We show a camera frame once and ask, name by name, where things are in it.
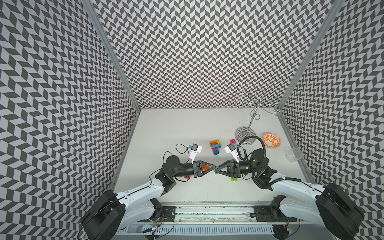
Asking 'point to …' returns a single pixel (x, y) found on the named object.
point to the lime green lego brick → (234, 179)
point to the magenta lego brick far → (233, 141)
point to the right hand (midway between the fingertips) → (216, 174)
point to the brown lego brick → (212, 144)
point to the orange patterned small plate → (271, 140)
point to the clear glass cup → (294, 154)
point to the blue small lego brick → (216, 152)
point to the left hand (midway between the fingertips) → (214, 170)
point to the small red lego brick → (215, 148)
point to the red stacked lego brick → (187, 178)
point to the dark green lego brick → (215, 173)
